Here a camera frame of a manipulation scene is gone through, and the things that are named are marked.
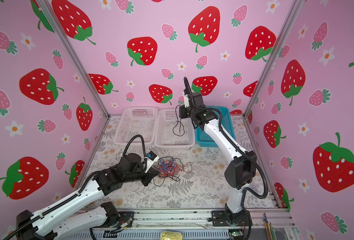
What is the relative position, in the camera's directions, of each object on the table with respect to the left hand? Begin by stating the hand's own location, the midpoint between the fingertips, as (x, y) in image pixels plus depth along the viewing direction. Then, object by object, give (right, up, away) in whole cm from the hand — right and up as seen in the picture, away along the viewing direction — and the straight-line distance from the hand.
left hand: (160, 172), depth 74 cm
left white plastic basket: (-28, +28, +45) cm, 60 cm away
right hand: (+9, +33, +8) cm, 35 cm away
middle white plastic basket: (+3, +20, +34) cm, 40 cm away
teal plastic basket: (+26, +14, +33) cm, 44 cm away
